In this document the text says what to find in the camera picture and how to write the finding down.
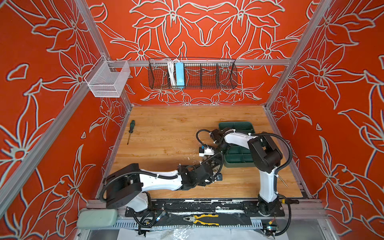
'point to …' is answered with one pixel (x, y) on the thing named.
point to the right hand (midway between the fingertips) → (209, 165)
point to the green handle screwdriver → (131, 130)
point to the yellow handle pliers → (194, 218)
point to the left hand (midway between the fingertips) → (206, 168)
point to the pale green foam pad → (93, 218)
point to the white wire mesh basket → (108, 78)
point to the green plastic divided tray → (235, 155)
